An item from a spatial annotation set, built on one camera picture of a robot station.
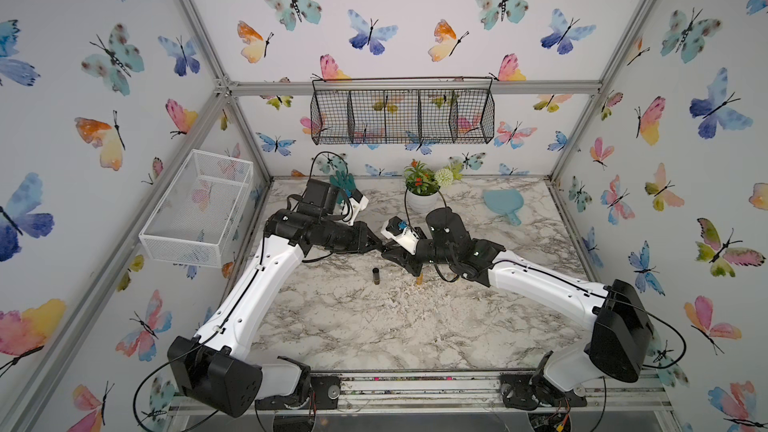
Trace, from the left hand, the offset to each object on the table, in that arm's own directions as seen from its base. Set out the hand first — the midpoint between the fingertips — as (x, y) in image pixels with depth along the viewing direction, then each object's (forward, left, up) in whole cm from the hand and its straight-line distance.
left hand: (380, 242), depth 72 cm
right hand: (+1, -2, -3) cm, 3 cm away
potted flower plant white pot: (+29, -13, -10) cm, 33 cm away
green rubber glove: (+43, +16, -24) cm, 52 cm away
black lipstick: (+2, +2, -21) cm, 21 cm away
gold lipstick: (+2, -11, -24) cm, 27 cm away
